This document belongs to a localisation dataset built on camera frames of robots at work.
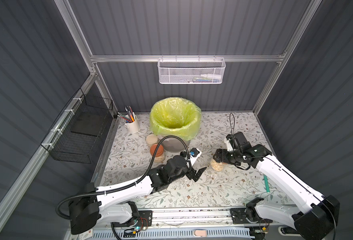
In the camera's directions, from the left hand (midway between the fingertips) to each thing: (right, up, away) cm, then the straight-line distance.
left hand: (201, 164), depth 71 cm
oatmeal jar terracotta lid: (-22, +3, +15) cm, 27 cm away
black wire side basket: (-61, +14, +2) cm, 63 cm away
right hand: (+12, +1, +7) cm, 14 cm away
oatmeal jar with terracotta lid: (+10, -3, +7) cm, 12 cm away
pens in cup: (-45, +25, +34) cm, 61 cm away
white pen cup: (-43, +18, +32) cm, 56 cm away
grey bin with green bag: (-12, +24, +24) cm, 36 cm away
